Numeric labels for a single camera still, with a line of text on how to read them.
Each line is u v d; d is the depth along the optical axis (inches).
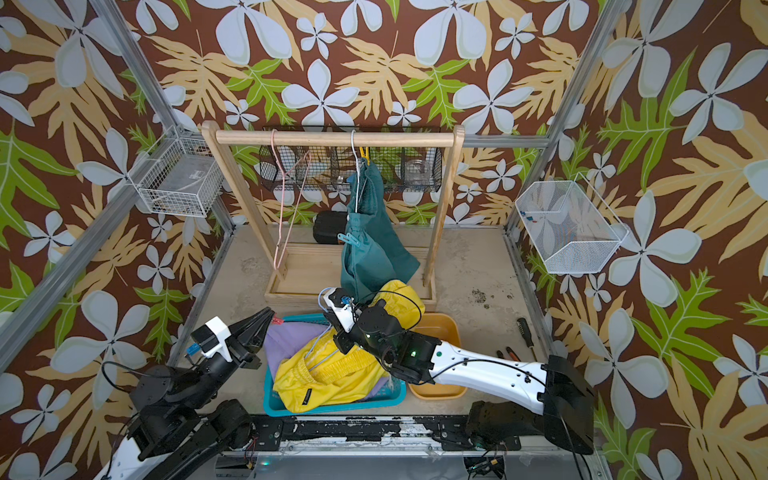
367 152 31.5
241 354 20.0
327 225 44.3
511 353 34.5
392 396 30.6
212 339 17.8
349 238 24.6
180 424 19.1
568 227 33.4
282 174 42.2
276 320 22.9
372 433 29.6
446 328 35.1
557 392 17.2
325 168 39.2
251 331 20.9
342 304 22.3
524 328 35.7
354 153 37.9
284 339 30.5
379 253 27.3
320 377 28.1
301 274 42.4
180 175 33.8
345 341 23.7
